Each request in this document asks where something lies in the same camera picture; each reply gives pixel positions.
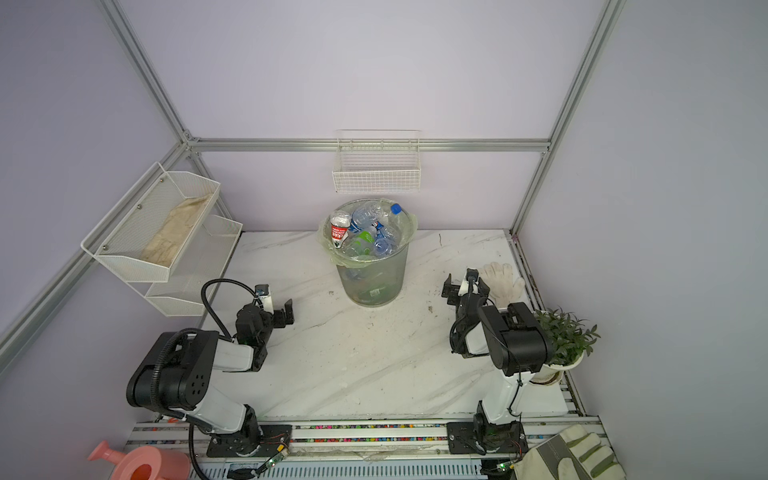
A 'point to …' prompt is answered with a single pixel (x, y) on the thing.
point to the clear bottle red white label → (340, 223)
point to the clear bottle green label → (362, 245)
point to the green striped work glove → (574, 454)
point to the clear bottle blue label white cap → (369, 215)
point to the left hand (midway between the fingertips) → (274, 302)
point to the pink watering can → (145, 463)
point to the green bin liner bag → (352, 261)
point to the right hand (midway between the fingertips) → (464, 275)
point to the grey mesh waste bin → (375, 284)
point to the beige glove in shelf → (175, 230)
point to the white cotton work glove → (503, 286)
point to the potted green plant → (568, 340)
